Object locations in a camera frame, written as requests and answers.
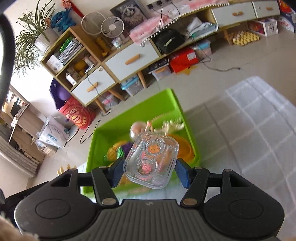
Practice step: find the potted spider plant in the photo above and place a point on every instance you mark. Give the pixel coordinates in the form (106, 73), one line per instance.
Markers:
(34, 25)

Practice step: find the wooden side shelf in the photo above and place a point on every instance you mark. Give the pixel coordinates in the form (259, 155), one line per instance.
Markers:
(19, 126)

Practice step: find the blue plush toy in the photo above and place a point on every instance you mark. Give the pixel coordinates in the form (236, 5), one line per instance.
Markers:
(62, 21)

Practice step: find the clear storage bin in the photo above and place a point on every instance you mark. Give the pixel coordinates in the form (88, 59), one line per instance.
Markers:
(132, 86)

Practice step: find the pink table runner cloth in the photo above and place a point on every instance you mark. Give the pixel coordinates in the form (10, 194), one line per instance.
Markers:
(167, 16)

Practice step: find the black bag on shelf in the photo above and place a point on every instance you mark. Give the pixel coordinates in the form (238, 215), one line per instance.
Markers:
(168, 40)

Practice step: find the framed cat picture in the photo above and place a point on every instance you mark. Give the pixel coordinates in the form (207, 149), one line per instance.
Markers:
(131, 12)

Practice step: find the white desk fan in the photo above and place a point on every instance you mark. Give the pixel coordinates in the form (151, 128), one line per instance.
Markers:
(112, 27)

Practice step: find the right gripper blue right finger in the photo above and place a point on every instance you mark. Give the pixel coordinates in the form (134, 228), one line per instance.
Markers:
(194, 180)

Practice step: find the purple grape toy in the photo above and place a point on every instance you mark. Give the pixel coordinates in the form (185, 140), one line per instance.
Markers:
(123, 150)

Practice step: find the wooden cabinet with drawers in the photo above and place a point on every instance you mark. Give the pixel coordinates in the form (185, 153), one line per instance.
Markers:
(122, 64)

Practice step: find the yellow toy cup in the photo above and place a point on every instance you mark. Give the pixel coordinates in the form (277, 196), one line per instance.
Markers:
(114, 152)

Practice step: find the red printed bag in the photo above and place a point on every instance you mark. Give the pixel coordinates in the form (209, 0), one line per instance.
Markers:
(74, 111)

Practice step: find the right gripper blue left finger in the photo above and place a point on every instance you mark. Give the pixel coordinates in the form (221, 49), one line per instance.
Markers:
(104, 180)

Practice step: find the beige starfish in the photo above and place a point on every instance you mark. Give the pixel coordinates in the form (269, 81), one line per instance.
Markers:
(170, 127)

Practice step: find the yellow egg tray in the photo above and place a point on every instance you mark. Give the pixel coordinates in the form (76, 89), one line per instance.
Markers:
(242, 38)

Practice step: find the white patterned box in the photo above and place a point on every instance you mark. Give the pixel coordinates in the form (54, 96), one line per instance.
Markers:
(265, 27)

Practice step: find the low curved tv cabinet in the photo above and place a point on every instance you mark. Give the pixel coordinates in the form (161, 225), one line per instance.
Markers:
(238, 12)

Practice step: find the white paper shopping bag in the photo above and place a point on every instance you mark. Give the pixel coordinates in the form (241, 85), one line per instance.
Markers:
(53, 133)

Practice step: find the clear plastic lens case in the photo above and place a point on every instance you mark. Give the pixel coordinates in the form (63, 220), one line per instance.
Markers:
(157, 180)

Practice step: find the grey checked cloth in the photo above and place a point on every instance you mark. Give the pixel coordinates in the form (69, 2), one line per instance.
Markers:
(250, 128)

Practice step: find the red cardboard box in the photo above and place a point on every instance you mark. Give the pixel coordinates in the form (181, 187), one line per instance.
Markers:
(183, 59)

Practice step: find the pink clear capsule ball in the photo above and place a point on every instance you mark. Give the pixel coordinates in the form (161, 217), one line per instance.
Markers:
(136, 129)

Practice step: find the green plastic cookie box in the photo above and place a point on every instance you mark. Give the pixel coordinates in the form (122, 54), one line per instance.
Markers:
(161, 107)

